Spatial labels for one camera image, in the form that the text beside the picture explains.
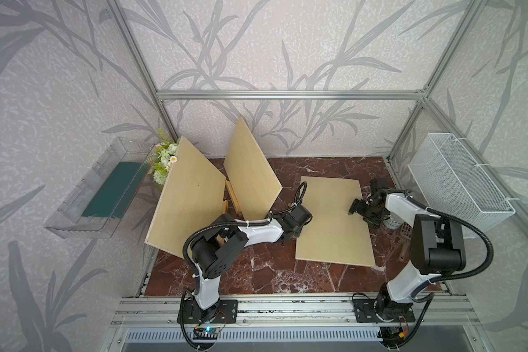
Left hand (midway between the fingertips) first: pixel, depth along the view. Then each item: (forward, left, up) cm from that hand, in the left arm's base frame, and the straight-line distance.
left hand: (294, 223), depth 94 cm
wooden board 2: (+4, +16, +22) cm, 28 cm away
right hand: (+3, -27, +2) cm, 27 cm away
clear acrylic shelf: (-17, +64, +32) cm, 73 cm away
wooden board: (+1, +39, +17) cm, 43 cm away
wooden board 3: (-6, -15, +2) cm, 17 cm away
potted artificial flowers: (+13, +49, +29) cm, 58 cm away
